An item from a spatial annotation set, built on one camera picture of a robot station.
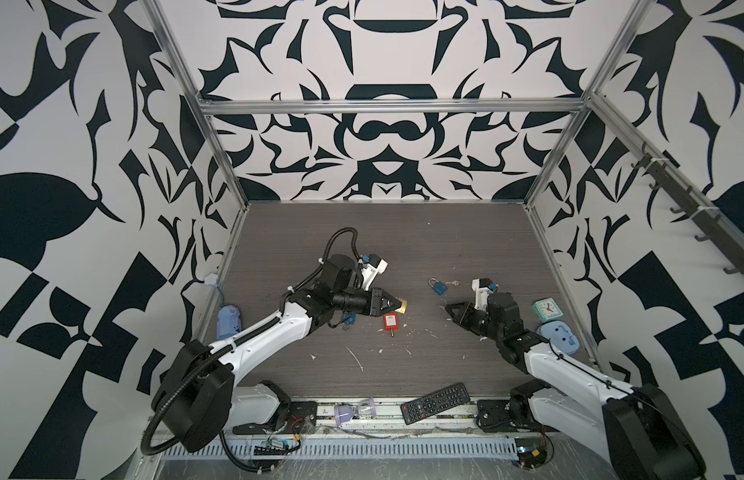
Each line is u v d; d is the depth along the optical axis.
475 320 0.77
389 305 0.74
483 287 0.80
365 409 0.75
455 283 0.99
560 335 0.85
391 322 0.89
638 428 0.41
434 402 0.76
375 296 0.68
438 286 0.96
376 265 0.73
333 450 0.74
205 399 0.40
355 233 0.66
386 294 0.73
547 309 0.91
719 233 0.55
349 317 0.70
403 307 0.74
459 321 0.76
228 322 0.85
